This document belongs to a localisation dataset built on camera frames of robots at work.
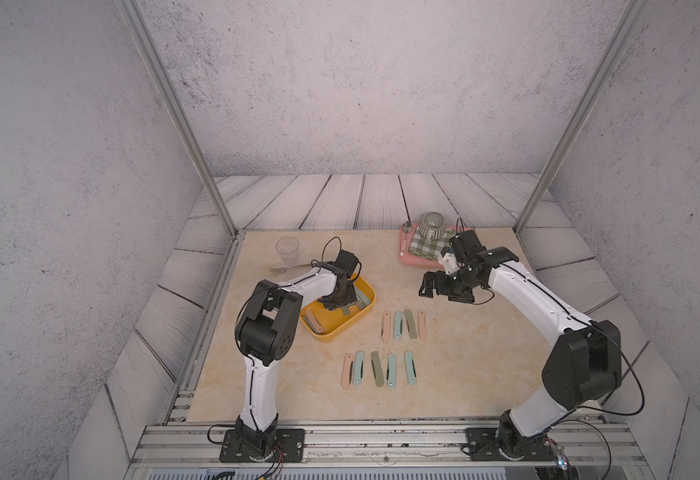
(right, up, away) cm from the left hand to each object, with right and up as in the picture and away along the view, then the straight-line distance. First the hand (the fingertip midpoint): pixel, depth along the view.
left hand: (352, 302), depth 100 cm
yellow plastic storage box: (-6, -5, -7) cm, 10 cm away
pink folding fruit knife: (+11, -8, -6) cm, 15 cm away
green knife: (+3, +1, 0) cm, 3 cm away
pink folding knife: (+22, -6, -4) cm, 23 cm away
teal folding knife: (+11, -17, -15) cm, 25 cm away
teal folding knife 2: (+17, -16, -14) cm, 27 cm away
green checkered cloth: (+29, +18, +14) cm, 37 cm away
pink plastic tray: (+25, +13, +11) cm, 30 cm away
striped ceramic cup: (+31, +27, +18) cm, 45 cm away
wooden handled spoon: (-25, +10, +9) cm, 28 cm away
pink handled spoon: (+21, +26, +22) cm, 40 cm away
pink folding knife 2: (-1, -17, -14) cm, 22 cm away
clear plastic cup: (-24, +18, +12) cm, 32 cm away
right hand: (+24, +5, -15) cm, 28 cm away
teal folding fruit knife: (+2, -16, -13) cm, 21 cm away
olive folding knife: (+19, -6, -5) cm, 20 cm away
